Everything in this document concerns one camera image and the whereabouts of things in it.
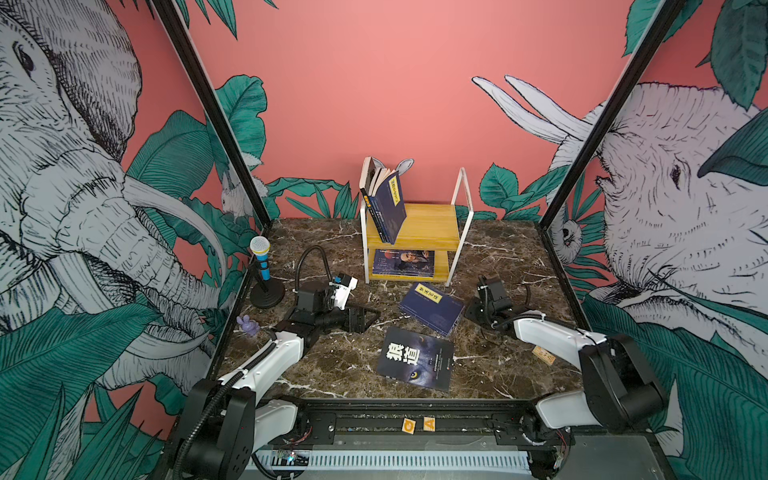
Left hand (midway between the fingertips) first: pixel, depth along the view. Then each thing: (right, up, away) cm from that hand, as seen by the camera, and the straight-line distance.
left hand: (369, 308), depth 82 cm
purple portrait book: (+10, +12, +17) cm, 23 cm away
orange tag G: (+10, -28, -9) cm, 31 cm away
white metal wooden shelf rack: (+21, +23, +9) cm, 32 cm away
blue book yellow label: (+5, +28, -1) cm, 28 cm away
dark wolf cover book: (+13, -15, +2) cm, 20 cm away
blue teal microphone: (-36, +2, +16) cm, 40 cm away
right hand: (+29, -1, +10) cm, 30 cm away
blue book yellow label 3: (+20, -4, +14) cm, 25 cm away
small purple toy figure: (-35, -7, +4) cm, 36 cm away
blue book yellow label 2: (+5, +29, +3) cm, 29 cm away
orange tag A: (+16, -28, -7) cm, 33 cm away
